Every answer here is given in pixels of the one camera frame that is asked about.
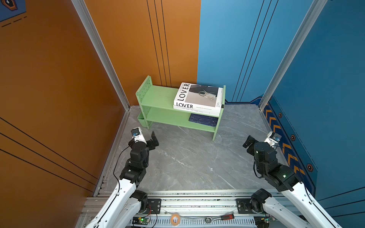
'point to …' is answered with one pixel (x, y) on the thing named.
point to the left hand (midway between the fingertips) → (145, 133)
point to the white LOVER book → (200, 97)
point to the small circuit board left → (141, 220)
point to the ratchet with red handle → (208, 220)
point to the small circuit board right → (262, 221)
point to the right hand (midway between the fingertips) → (252, 140)
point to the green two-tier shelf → (156, 103)
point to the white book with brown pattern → (198, 111)
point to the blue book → (207, 120)
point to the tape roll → (175, 215)
